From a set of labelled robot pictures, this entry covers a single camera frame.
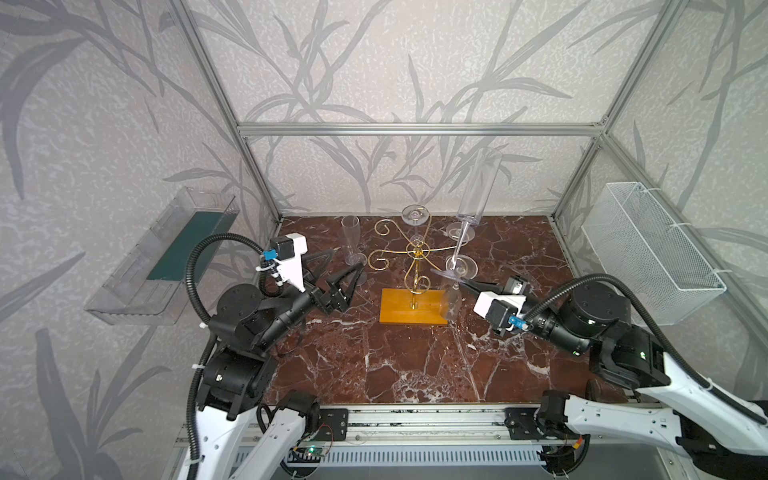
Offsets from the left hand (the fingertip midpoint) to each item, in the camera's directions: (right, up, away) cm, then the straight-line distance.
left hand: (353, 255), depth 54 cm
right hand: (+21, -1, -3) cm, 21 cm away
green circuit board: (-12, -48, +16) cm, 52 cm away
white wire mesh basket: (+63, +2, +13) cm, 64 cm away
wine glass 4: (+23, -3, +11) cm, 26 cm away
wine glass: (-8, +6, +39) cm, 40 cm away
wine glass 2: (+12, +9, +20) cm, 25 cm away
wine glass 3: (+22, +5, +19) cm, 29 cm away
